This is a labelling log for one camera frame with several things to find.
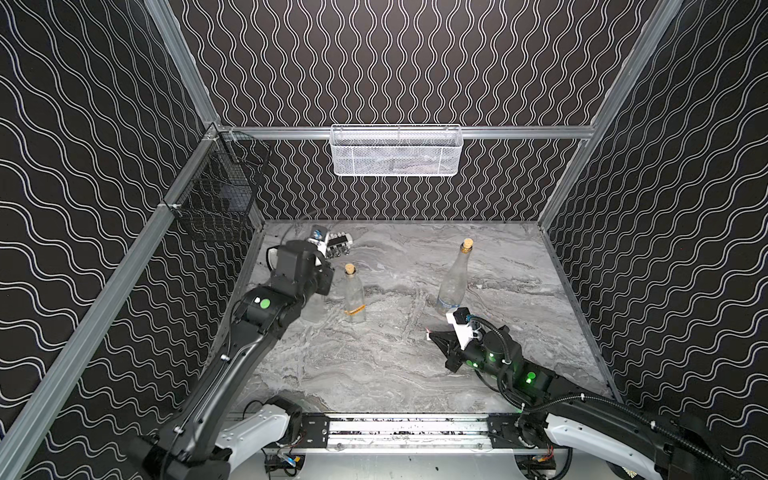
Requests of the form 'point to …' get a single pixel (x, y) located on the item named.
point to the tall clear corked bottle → (453, 289)
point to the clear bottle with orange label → (355, 310)
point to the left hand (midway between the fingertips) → (326, 257)
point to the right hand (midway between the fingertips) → (432, 333)
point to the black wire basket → (224, 193)
